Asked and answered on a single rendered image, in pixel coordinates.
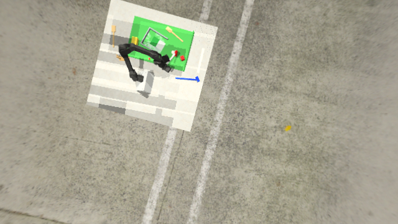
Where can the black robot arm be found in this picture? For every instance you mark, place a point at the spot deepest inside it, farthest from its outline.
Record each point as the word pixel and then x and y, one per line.
pixel 125 49

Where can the yellow cube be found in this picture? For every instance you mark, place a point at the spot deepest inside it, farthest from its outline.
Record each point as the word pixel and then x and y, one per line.
pixel 135 40

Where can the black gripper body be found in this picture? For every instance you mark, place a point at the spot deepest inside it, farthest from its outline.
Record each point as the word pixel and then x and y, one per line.
pixel 167 68

